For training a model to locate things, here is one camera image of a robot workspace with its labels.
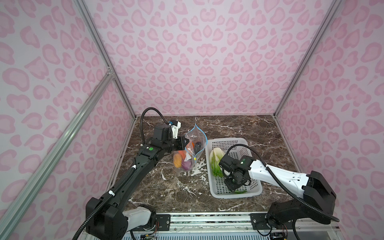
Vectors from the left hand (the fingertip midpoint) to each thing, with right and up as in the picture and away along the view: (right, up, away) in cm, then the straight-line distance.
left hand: (190, 138), depth 76 cm
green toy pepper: (+27, -30, +6) cm, 41 cm away
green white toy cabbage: (+15, -11, +12) cm, 22 cm away
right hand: (+22, -25, +2) cm, 33 cm away
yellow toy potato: (-8, -14, +11) cm, 20 cm away
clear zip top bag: (-3, -12, +7) cm, 14 cm away
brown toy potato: (-1, -6, +11) cm, 12 cm away
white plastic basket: (+15, -29, +8) cm, 34 cm away
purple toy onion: (-2, -16, +10) cm, 19 cm away
